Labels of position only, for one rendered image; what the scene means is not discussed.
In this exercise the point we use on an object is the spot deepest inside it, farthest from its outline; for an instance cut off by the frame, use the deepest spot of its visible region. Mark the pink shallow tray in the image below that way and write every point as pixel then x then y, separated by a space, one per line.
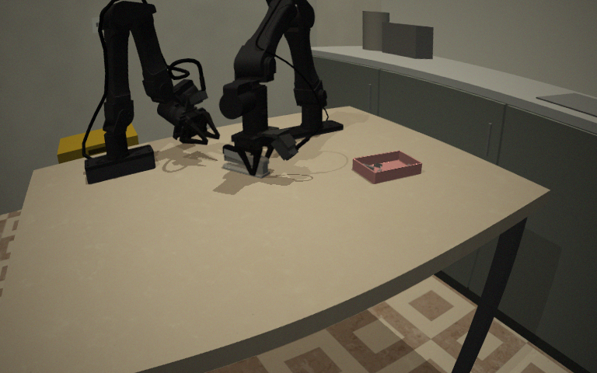
pixel 391 161

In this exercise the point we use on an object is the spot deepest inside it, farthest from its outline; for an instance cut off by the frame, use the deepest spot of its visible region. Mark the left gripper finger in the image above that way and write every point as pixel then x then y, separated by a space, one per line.
pixel 269 150
pixel 256 152

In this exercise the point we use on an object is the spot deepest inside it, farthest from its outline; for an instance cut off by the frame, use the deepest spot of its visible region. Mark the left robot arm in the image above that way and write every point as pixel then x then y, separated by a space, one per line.
pixel 251 63

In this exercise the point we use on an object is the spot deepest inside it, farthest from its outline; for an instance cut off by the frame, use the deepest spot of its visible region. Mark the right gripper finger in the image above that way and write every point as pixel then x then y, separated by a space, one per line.
pixel 189 126
pixel 206 119

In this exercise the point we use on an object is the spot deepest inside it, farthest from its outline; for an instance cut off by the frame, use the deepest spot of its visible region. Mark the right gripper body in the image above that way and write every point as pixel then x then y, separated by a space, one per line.
pixel 181 113

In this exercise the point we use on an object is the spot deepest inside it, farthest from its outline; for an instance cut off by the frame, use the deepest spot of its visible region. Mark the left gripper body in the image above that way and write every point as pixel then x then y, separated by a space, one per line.
pixel 256 133

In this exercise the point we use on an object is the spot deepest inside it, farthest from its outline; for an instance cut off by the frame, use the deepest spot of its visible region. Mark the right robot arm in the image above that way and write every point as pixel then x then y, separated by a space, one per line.
pixel 119 108

